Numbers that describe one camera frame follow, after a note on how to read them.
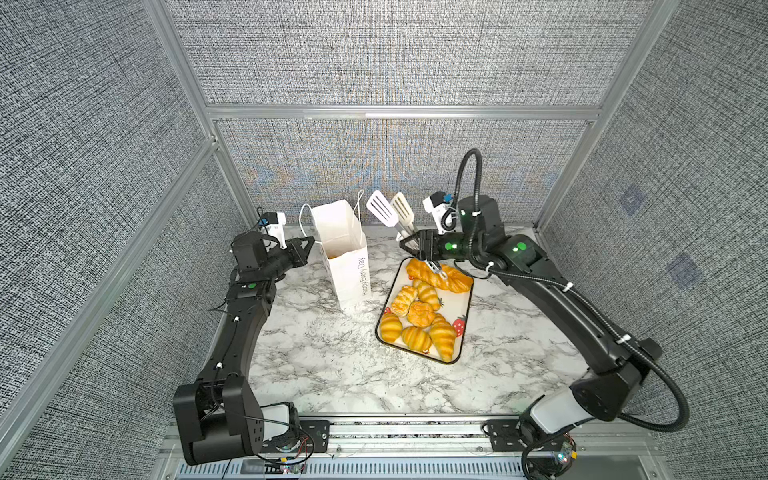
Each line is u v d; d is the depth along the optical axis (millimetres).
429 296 967
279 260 688
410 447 731
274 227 691
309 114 1836
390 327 895
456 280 975
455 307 969
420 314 909
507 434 732
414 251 627
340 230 866
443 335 860
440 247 607
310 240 778
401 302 939
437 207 618
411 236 651
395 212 653
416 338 854
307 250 761
